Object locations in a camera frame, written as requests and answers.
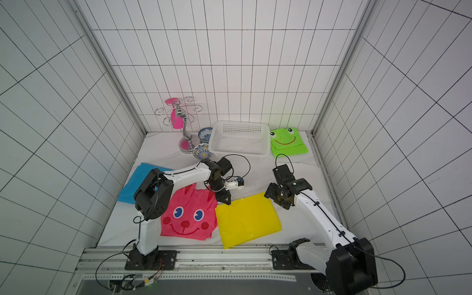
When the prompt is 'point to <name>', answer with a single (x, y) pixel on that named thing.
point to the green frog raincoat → (286, 141)
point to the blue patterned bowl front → (201, 151)
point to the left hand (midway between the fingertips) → (223, 203)
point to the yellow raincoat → (246, 219)
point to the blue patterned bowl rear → (204, 134)
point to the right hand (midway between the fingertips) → (265, 196)
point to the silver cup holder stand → (182, 110)
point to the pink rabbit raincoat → (192, 214)
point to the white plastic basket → (240, 141)
